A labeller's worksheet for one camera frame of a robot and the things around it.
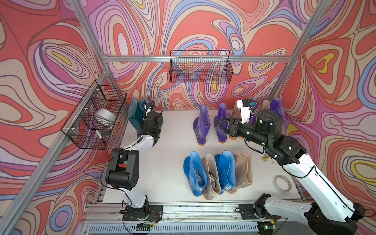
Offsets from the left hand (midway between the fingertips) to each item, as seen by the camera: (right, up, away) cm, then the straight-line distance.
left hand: (146, 114), depth 90 cm
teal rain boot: (-2, +6, -2) cm, 6 cm away
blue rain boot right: (+44, -25, -24) cm, 56 cm away
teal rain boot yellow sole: (-3, -2, -9) cm, 10 cm away
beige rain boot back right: (+74, +6, -3) cm, 74 cm away
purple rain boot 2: (+80, +5, -2) cm, 81 cm away
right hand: (+40, -6, -29) cm, 50 cm away
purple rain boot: (+46, 0, -7) cm, 47 cm away
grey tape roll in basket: (-16, -2, -18) cm, 24 cm away
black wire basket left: (-27, -5, -10) cm, 29 cm away
